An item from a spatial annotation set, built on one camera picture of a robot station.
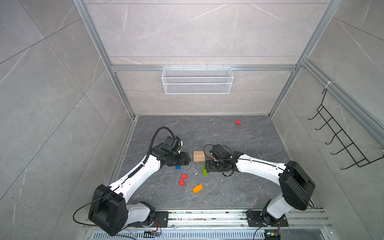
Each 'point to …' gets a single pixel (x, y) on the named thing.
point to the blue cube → (178, 167)
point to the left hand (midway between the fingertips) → (185, 157)
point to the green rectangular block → (204, 172)
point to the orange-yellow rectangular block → (197, 188)
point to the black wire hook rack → (358, 157)
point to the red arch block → (181, 183)
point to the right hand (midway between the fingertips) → (210, 165)
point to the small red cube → (238, 122)
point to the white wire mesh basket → (197, 80)
